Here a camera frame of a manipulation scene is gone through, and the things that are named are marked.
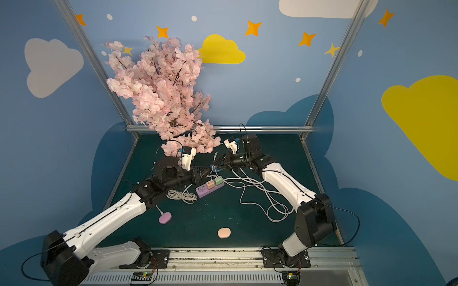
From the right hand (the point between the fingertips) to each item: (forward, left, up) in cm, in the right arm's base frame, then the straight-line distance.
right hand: (215, 162), depth 75 cm
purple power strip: (-1, +8, -24) cm, 26 cm away
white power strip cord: (+1, -19, -27) cm, 33 cm away
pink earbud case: (-21, -5, -25) cm, 33 cm away
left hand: (-3, +2, +1) cm, 3 cm away
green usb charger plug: (+3, 0, -20) cm, 20 cm away
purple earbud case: (-17, +25, -25) cm, 39 cm away
